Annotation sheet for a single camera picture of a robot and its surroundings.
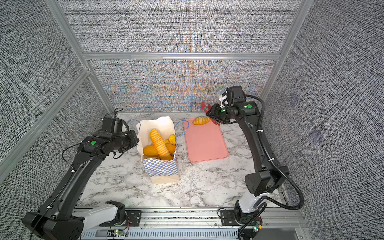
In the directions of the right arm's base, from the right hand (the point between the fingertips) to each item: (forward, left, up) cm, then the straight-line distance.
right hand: (210, 113), depth 75 cm
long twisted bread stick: (-12, +25, -19) cm, 33 cm away
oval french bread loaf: (-10, +32, -18) cm, 38 cm away
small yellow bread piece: (-2, +21, -18) cm, 28 cm away
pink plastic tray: (+6, 0, -34) cm, 34 cm away
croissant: (+21, +3, -27) cm, 35 cm away
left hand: (-10, +35, -6) cm, 37 cm away
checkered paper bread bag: (-23, +24, -17) cm, 38 cm away
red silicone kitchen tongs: (+10, +3, -3) cm, 11 cm away
